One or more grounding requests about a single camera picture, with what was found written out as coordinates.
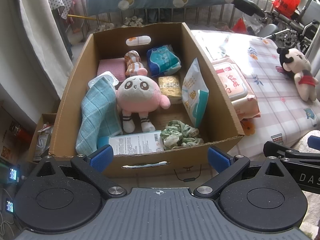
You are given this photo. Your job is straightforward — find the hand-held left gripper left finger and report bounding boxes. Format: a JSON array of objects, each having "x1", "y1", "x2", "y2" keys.
[{"x1": 36, "y1": 145, "x2": 127, "y2": 198}]

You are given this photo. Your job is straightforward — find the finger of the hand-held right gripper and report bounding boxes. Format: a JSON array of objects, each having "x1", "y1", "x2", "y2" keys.
[
  {"x1": 308, "y1": 135, "x2": 320, "y2": 153},
  {"x1": 264, "y1": 141, "x2": 320, "y2": 165}
]

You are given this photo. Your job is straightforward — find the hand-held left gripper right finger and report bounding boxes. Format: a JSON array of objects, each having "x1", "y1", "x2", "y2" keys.
[{"x1": 194, "y1": 147, "x2": 285, "y2": 199}]

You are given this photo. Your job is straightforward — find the white blue box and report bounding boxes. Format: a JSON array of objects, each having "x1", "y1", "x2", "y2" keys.
[{"x1": 97, "y1": 130, "x2": 165, "y2": 155}]

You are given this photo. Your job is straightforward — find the brown cardboard box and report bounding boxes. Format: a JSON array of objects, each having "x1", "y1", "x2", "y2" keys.
[{"x1": 49, "y1": 22, "x2": 245, "y2": 180}]

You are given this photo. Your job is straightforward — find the green floral scrunchie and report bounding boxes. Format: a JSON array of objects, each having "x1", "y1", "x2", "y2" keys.
[{"x1": 160, "y1": 120, "x2": 204, "y2": 150}]

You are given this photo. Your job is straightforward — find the light blue towel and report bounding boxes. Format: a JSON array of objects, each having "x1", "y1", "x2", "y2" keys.
[{"x1": 76, "y1": 77, "x2": 123, "y2": 155}]

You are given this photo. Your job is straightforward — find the white teal pouch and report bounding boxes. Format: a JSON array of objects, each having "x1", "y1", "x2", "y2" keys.
[{"x1": 182, "y1": 58, "x2": 209, "y2": 128}]

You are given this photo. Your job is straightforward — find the pink round plush doll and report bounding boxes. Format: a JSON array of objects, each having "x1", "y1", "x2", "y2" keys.
[{"x1": 116, "y1": 67, "x2": 171, "y2": 133}]

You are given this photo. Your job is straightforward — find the clear plastic blister pack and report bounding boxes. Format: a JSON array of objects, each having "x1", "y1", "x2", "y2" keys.
[{"x1": 88, "y1": 71, "x2": 119, "y2": 90}]

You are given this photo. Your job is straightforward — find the gold tissue pack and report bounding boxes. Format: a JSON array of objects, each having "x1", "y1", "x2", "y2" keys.
[{"x1": 158, "y1": 75, "x2": 182, "y2": 98}]

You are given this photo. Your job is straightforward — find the pink sponge cloth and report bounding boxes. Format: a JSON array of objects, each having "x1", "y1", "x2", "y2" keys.
[{"x1": 97, "y1": 57, "x2": 127, "y2": 80}]

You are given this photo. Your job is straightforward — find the orange striped towel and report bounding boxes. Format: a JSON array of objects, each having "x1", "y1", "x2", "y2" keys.
[{"x1": 124, "y1": 51, "x2": 144, "y2": 77}]

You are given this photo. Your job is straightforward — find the blue tissue pack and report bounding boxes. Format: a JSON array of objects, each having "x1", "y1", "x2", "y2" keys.
[{"x1": 146, "y1": 44, "x2": 182, "y2": 77}]

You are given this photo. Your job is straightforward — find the small cardboard box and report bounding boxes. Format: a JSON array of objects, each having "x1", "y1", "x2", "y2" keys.
[{"x1": 29, "y1": 114, "x2": 58, "y2": 162}]

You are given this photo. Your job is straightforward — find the pink wet wipes pack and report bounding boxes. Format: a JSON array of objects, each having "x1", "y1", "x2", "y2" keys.
[{"x1": 212, "y1": 57, "x2": 260, "y2": 119}]

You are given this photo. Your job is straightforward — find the red shirt plush doll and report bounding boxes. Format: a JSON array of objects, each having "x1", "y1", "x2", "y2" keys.
[{"x1": 277, "y1": 47, "x2": 319, "y2": 102}]

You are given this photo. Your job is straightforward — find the wheelchair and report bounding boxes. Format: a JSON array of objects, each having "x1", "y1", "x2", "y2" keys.
[{"x1": 262, "y1": 0, "x2": 320, "y2": 55}]

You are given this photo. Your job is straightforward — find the dark hanging trousers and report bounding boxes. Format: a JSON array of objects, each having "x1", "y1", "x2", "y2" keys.
[{"x1": 59, "y1": 12, "x2": 73, "y2": 58}]

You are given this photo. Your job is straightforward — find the white curtain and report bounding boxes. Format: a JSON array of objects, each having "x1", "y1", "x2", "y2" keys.
[{"x1": 12, "y1": 0, "x2": 74, "y2": 100}]

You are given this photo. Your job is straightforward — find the red paper packet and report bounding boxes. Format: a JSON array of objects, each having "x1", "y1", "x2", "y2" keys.
[{"x1": 232, "y1": 17, "x2": 248, "y2": 33}]

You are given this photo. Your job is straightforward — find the yellow stick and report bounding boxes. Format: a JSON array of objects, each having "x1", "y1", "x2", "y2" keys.
[{"x1": 69, "y1": 15, "x2": 105, "y2": 22}]

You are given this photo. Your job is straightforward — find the metal balcony railing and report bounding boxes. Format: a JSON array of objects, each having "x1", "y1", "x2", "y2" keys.
[{"x1": 67, "y1": 0, "x2": 320, "y2": 33}]

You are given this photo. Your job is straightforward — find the red plastic bag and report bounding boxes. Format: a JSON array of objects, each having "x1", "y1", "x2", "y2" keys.
[{"x1": 272, "y1": 0, "x2": 300, "y2": 17}]

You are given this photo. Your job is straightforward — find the polka dot cloth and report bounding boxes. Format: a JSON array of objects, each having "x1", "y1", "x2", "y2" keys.
[{"x1": 44, "y1": 0, "x2": 74, "y2": 20}]

